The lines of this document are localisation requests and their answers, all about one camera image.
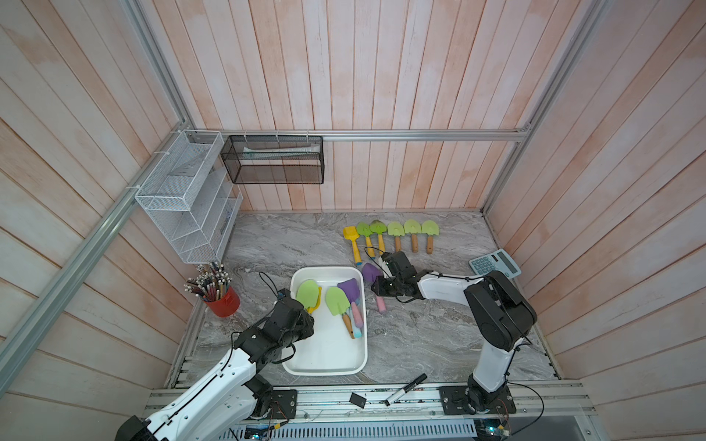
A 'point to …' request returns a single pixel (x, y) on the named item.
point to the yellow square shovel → (350, 232)
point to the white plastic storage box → (330, 351)
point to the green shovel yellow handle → (365, 230)
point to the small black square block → (358, 400)
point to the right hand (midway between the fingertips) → (373, 286)
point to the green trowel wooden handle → (337, 303)
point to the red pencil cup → (227, 305)
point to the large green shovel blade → (307, 293)
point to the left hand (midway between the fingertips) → (309, 325)
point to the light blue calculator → (497, 260)
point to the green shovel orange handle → (379, 227)
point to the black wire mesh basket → (275, 159)
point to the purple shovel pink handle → (351, 288)
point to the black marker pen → (412, 385)
